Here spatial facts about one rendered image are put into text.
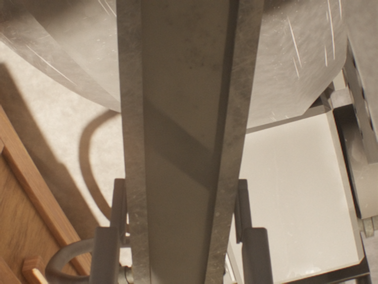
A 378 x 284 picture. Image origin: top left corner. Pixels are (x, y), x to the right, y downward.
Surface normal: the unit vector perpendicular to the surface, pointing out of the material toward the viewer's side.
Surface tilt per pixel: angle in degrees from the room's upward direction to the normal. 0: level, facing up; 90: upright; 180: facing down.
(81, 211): 0
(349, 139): 63
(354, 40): 40
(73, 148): 0
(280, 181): 23
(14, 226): 90
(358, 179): 27
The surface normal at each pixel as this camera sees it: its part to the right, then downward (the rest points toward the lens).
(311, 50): 0.68, 0.65
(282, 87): 0.19, 0.95
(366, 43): -0.22, -0.04
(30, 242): 0.95, -0.26
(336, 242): -0.14, 0.25
